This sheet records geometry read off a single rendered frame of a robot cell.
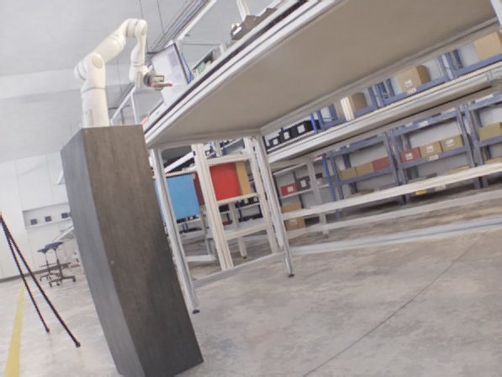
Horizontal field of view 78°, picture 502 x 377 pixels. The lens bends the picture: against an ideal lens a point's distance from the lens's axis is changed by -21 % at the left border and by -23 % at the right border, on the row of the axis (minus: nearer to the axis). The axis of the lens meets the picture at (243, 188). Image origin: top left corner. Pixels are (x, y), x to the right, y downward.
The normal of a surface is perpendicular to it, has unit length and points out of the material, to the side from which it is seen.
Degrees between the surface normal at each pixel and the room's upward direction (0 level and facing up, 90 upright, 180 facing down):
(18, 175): 90
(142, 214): 90
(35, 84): 90
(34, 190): 90
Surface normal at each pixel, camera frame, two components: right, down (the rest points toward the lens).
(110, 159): 0.70, -0.21
